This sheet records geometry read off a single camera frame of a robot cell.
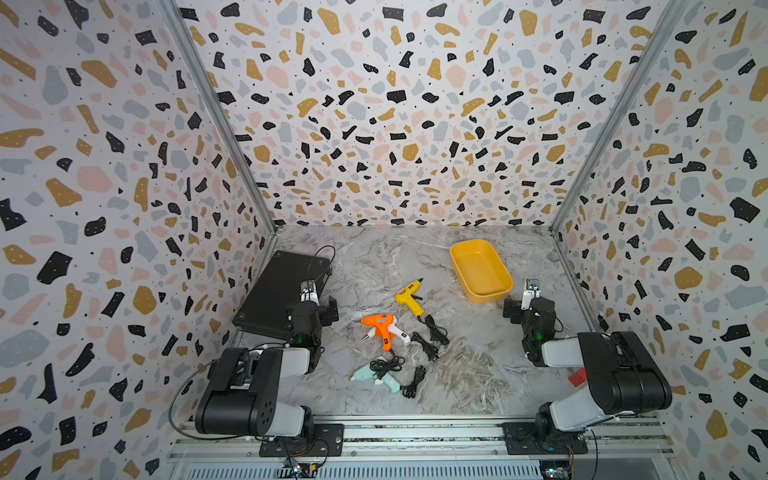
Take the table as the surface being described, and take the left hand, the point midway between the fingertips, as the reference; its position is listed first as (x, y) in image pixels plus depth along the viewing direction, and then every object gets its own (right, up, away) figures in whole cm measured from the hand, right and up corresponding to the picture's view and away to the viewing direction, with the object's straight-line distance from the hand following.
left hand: (316, 298), depth 92 cm
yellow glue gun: (+28, 0, +8) cm, 30 cm away
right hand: (+66, 0, +2) cm, 66 cm away
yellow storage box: (+54, +7, +14) cm, 57 cm away
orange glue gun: (+20, -7, -2) cm, 21 cm away
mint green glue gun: (+17, -20, -9) cm, 27 cm away
